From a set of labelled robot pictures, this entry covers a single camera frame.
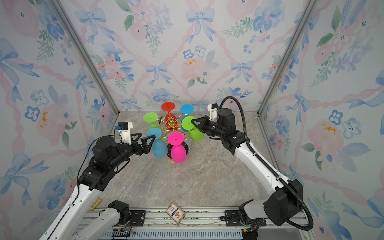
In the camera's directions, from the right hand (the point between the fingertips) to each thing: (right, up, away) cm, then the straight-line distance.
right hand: (190, 120), depth 71 cm
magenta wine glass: (-6, -15, +3) cm, 17 cm away
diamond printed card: (-7, -46, +3) cm, 47 cm away
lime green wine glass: (+2, -7, +8) cm, 10 cm away
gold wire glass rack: (-9, -1, +4) cm, 10 cm away
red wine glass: (-13, +8, +11) cm, 18 cm away
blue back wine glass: (-3, +6, +10) cm, 12 cm away
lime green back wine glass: (-20, +2, +6) cm, 21 cm away
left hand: (-19, -6, -4) cm, 21 cm away
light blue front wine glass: (-16, -14, +4) cm, 21 cm away
